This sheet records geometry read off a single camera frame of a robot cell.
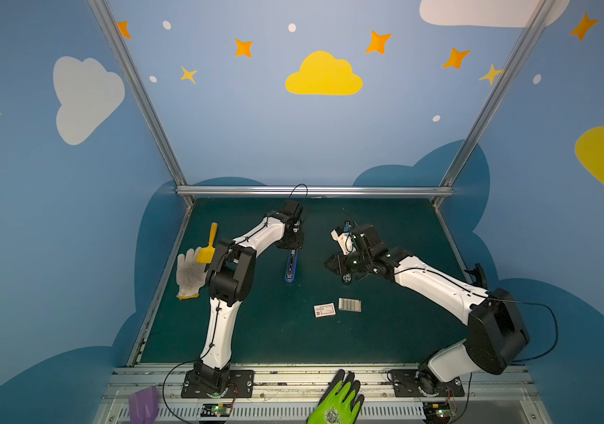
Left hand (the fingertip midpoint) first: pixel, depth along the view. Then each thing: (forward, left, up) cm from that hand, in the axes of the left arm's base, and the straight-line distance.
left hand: (298, 243), depth 101 cm
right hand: (-14, -11, +11) cm, 21 cm away
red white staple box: (-25, -10, -4) cm, 27 cm away
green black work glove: (-51, -13, -2) cm, 53 cm away
